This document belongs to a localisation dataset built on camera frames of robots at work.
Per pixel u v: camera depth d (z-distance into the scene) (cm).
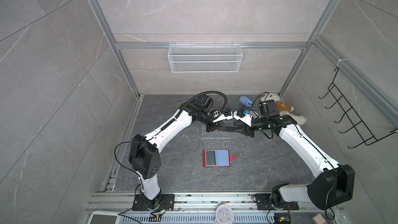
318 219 67
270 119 60
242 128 68
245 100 110
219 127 68
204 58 101
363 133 63
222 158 88
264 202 73
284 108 101
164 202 73
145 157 45
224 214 69
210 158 88
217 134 95
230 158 88
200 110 64
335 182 40
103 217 66
